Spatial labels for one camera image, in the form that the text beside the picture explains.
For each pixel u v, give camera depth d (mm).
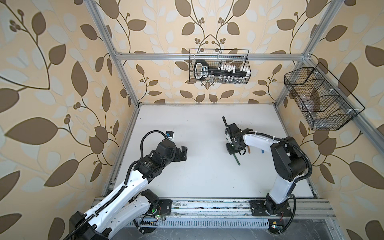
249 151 945
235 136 725
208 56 911
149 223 736
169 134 678
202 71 845
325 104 730
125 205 463
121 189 455
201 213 737
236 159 911
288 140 514
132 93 1160
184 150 692
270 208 654
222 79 886
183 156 693
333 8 710
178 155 671
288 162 488
